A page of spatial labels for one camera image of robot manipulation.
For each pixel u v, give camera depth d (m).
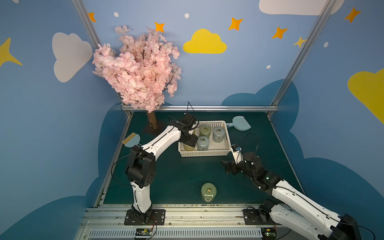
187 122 0.71
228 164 0.71
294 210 0.50
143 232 0.72
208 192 0.74
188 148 0.91
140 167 0.49
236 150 0.69
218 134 1.00
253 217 0.75
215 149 1.01
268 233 0.73
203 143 0.95
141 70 0.72
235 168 0.72
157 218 0.74
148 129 1.11
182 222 0.74
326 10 0.70
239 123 1.17
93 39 0.79
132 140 1.05
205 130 1.01
